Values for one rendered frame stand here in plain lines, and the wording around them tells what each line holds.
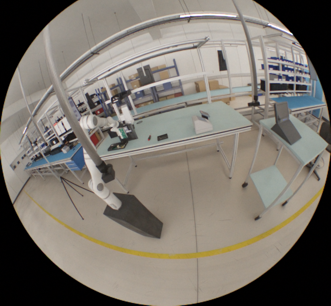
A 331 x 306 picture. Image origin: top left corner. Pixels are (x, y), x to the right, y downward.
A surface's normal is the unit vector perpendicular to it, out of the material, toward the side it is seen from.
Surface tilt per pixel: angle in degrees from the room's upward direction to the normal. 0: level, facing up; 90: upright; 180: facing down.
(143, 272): 0
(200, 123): 90
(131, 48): 90
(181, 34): 90
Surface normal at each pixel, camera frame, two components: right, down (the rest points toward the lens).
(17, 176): 0.96, -0.21
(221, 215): -0.27, -0.81
